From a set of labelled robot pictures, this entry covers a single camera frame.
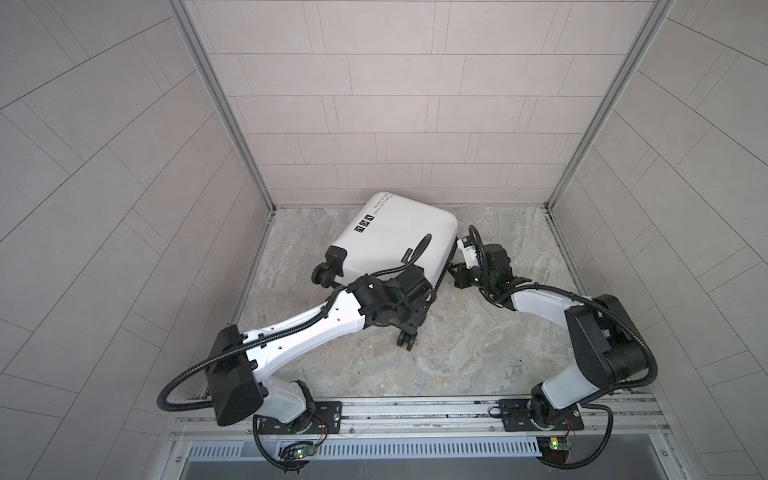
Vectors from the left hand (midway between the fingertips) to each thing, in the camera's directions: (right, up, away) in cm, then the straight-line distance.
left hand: (422, 319), depth 73 cm
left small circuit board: (-27, -26, -9) cm, 38 cm away
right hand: (+9, +10, +18) cm, 23 cm away
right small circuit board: (+30, -29, -5) cm, 42 cm away
